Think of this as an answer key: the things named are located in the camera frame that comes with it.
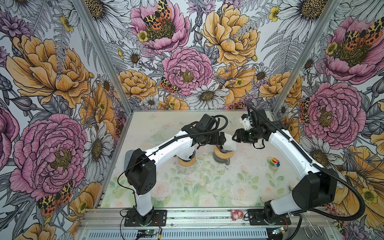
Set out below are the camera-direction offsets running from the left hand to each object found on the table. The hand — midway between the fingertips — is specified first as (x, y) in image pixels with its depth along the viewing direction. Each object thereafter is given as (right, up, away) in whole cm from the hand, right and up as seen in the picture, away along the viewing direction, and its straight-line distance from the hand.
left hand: (217, 143), depth 82 cm
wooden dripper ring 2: (-17, -10, -2) cm, 20 cm away
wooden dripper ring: (+4, -7, +4) cm, 9 cm away
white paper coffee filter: (-17, -6, -1) cm, 18 cm away
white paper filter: (+7, -1, +1) cm, 7 cm away
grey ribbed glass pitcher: (+7, -12, +10) cm, 17 cm away
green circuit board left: (-33, -40, -11) cm, 53 cm away
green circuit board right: (+27, -40, -11) cm, 49 cm away
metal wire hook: (+43, -37, -11) cm, 58 cm away
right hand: (+11, +1, -1) cm, 11 cm away
